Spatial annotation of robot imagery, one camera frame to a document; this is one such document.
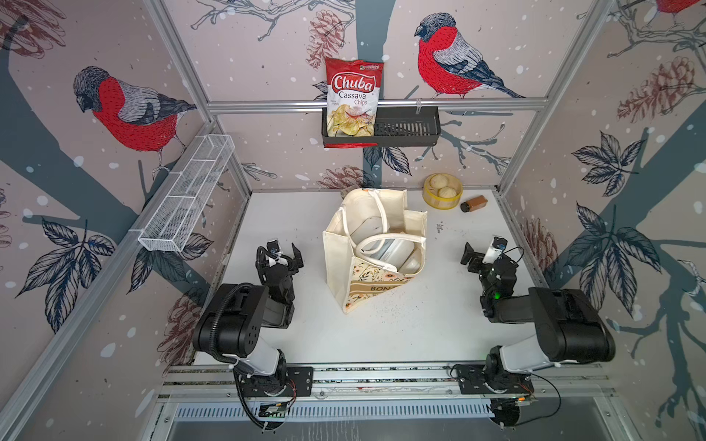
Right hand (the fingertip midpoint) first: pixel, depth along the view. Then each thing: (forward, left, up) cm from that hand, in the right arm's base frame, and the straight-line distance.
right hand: (480, 243), depth 91 cm
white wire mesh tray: (-9, +90, +22) cm, 93 cm away
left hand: (-4, +67, +3) cm, 67 cm away
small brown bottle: (+25, -6, -7) cm, 27 cm away
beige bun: (+33, +9, -2) cm, 34 cm away
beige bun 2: (+27, +6, -3) cm, 28 cm away
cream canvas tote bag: (-20, +42, +13) cm, 48 cm away
